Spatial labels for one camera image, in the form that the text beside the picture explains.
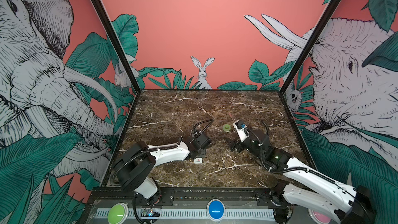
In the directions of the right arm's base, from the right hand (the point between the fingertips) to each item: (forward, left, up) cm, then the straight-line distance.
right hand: (231, 131), depth 76 cm
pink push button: (-34, -38, -17) cm, 53 cm away
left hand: (-3, +15, -17) cm, 23 cm away
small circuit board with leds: (-32, +38, -19) cm, 53 cm away
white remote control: (-9, +17, -17) cm, 26 cm away
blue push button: (-31, +8, -16) cm, 36 cm away
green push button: (-33, +53, -17) cm, 64 cm away
